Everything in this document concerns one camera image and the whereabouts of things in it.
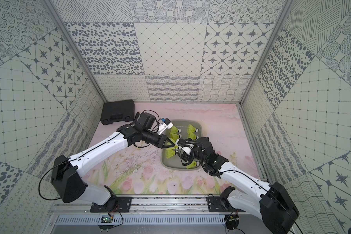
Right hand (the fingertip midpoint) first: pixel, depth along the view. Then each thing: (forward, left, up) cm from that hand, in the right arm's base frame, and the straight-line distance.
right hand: (181, 146), depth 80 cm
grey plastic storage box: (+21, -1, -13) cm, 25 cm away
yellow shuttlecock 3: (+19, -7, -10) cm, 22 cm away
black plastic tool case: (+35, +51, -9) cm, 63 cm away
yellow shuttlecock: (+2, +7, -10) cm, 12 cm away
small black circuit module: (-32, -26, -18) cm, 45 cm away
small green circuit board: (-33, +37, -15) cm, 52 cm away
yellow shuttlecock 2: (+14, +4, -10) cm, 18 cm away
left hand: (-6, +2, +9) cm, 11 cm away
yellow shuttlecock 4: (+14, -7, -9) cm, 18 cm away
